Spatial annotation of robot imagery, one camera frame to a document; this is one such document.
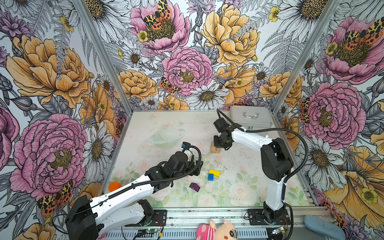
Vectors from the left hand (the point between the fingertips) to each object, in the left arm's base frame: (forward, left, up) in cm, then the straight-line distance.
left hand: (193, 164), depth 78 cm
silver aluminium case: (+33, -39, -1) cm, 51 cm away
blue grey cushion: (-27, -60, -10) cm, 67 cm away
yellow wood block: (+1, -13, -13) cm, 19 cm away
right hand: (+14, -16, -9) cm, 23 cm away
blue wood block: (-2, -10, -13) cm, 16 cm away
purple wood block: (-6, -1, -14) cm, 16 cm away
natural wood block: (+14, -13, -9) cm, 21 cm away
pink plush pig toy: (-28, -13, -6) cm, 31 cm away
